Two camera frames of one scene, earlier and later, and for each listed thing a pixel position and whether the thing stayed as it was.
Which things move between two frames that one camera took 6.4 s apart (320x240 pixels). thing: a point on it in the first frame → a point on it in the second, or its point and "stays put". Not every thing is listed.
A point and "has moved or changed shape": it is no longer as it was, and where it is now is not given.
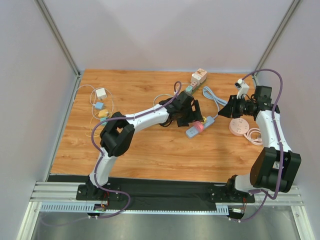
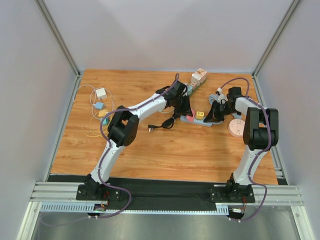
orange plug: [103, 113] stays put
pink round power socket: [238, 126] stays put
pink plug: [199, 126] has moved or changed shape
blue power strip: [193, 131] has moved or changed shape
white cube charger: [101, 93] stays put
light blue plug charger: [99, 105] stays put
